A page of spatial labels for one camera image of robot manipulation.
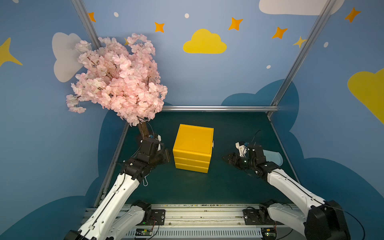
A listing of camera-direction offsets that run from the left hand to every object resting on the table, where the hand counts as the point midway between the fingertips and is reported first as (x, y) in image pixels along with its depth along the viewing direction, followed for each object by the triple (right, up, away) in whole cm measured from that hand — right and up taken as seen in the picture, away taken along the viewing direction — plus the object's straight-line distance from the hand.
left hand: (168, 151), depth 76 cm
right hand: (+32, -5, +7) cm, 33 cm away
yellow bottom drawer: (+19, -12, +10) cm, 25 cm away
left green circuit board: (-12, -39, -4) cm, 41 cm away
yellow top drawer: (+12, -2, -2) cm, 12 cm away
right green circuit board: (+51, -41, -3) cm, 65 cm away
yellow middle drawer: (+9, -6, +4) cm, 12 cm away
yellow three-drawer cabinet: (+13, +2, 0) cm, 13 cm away
